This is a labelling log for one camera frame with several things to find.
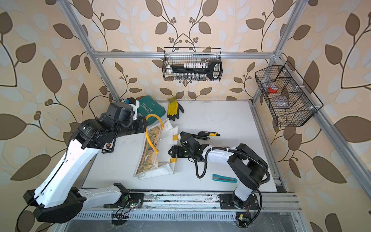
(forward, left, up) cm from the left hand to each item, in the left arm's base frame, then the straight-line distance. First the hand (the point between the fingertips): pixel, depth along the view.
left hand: (146, 121), depth 64 cm
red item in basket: (+24, -66, -1) cm, 71 cm away
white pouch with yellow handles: (-7, 0, -26) cm, 27 cm away
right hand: (-1, -10, -30) cm, 32 cm away
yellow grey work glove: (+39, -6, -34) cm, 52 cm away
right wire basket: (+13, -70, -2) cm, 72 cm away
